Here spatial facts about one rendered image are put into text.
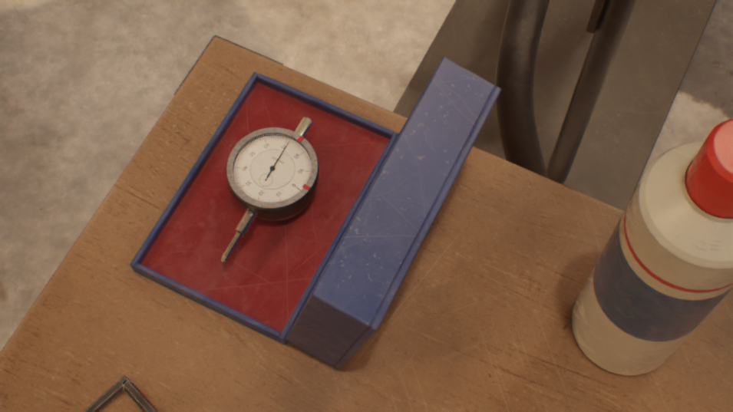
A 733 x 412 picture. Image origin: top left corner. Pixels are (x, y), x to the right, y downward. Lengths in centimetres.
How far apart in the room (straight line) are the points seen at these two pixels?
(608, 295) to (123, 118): 83
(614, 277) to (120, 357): 30
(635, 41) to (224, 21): 52
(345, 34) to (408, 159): 77
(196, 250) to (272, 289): 6
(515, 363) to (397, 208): 15
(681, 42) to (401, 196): 85
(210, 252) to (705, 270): 31
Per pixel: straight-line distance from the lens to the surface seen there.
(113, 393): 63
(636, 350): 59
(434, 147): 55
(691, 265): 48
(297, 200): 63
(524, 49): 80
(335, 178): 67
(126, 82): 130
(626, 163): 124
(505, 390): 63
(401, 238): 53
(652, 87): 130
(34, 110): 131
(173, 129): 70
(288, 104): 70
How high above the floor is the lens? 107
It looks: 64 degrees down
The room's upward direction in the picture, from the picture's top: straight up
